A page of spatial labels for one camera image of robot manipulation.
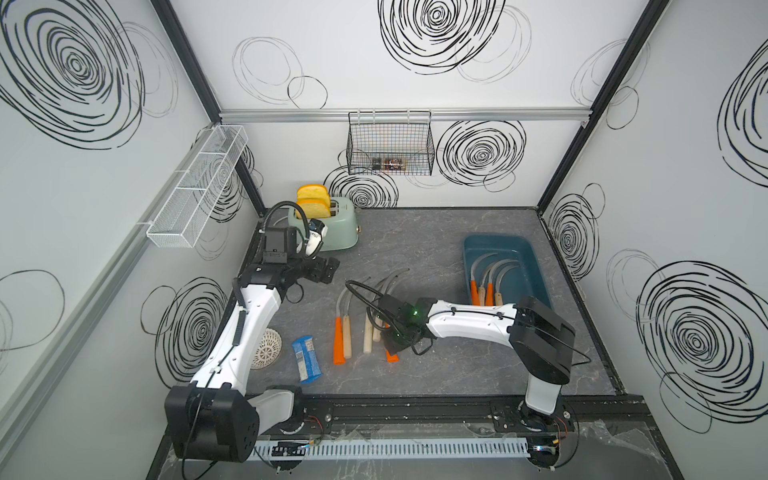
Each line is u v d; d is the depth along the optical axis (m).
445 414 0.75
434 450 0.96
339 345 0.84
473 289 0.95
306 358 0.82
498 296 0.94
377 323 0.74
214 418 0.38
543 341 0.46
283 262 0.60
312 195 0.96
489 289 0.96
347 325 0.88
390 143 0.98
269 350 0.84
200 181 0.72
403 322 0.65
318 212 0.94
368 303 0.66
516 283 1.00
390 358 0.82
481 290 0.95
